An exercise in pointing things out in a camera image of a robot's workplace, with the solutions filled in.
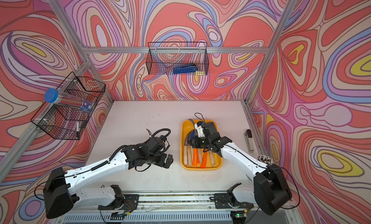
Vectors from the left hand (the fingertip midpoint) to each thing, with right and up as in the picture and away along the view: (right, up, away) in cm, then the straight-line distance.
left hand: (168, 159), depth 77 cm
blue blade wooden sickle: (+13, +2, +12) cm, 18 cm away
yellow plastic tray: (+17, +6, -3) cm, 18 cm away
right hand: (+12, +7, +5) cm, 14 cm away
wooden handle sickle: (+9, +2, +13) cm, 16 cm away
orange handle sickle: (+20, -5, +7) cm, 22 cm away
